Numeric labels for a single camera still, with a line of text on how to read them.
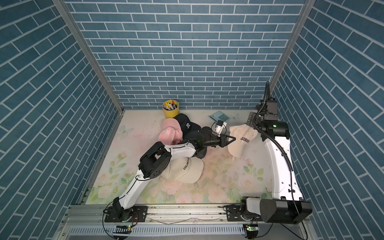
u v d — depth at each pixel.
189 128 1.03
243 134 0.83
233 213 0.74
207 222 0.72
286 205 0.37
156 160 0.62
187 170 0.85
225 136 0.80
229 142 0.84
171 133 0.95
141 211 0.74
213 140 0.79
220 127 0.81
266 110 0.52
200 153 0.76
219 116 1.16
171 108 1.08
